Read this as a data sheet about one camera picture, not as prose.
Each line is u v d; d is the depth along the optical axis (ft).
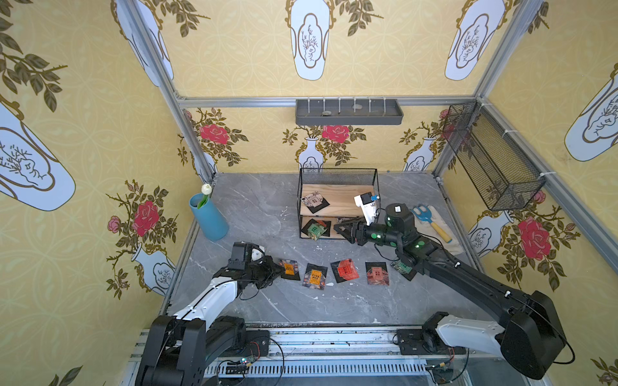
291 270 2.87
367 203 2.21
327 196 3.02
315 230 3.21
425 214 3.40
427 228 3.29
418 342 2.40
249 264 2.40
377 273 2.88
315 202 2.92
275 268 2.74
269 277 2.54
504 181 2.39
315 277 2.88
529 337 1.28
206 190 2.52
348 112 3.03
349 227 2.20
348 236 2.22
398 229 1.95
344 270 2.95
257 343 2.40
